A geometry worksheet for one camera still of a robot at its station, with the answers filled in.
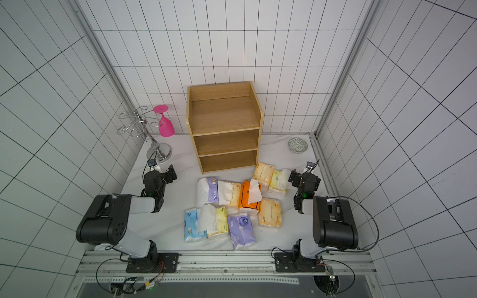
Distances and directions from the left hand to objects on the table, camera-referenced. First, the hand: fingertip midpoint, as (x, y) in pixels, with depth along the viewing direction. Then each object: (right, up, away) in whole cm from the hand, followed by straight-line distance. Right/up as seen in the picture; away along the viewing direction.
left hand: (164, 169), depth 95 cm
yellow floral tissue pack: (+29, -19, -17) cm, 39 cm away
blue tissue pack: (+20, -24, -19) cm, 36 cm away
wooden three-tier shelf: (+34, +23, -14) cm, 43 cm away
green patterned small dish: (+76, +13, +17) cm, 79 cm away
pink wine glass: (-1, +23, +5) cm, 23 cm away
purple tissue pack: (+41, -24, -20) cm, 51 cm away
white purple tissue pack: (+24, -9, -8) cm, 27 cm away
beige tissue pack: (+35, -11, -7) cm, 37 cm away
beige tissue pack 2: (+52, -3, 0) cm, 52 cm away
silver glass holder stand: (-11, +25, -7) cm, 28 cm away
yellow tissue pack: (+60, -6, -3) cm, 61 cm away
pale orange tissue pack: (+54, -18, -14) cm, 58 cm away
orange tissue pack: (+45, -11, -10) cm, 47 cm away
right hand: (+70, 0, -1) cm, 70 cm away
